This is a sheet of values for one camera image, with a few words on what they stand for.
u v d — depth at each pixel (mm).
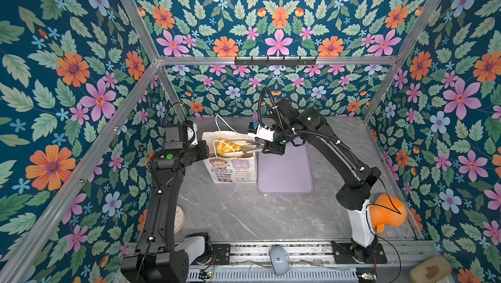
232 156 728
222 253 734
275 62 932
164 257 368
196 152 638
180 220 796
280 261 649
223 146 760
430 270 679
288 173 959
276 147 638
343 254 727
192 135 613
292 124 525
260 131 628
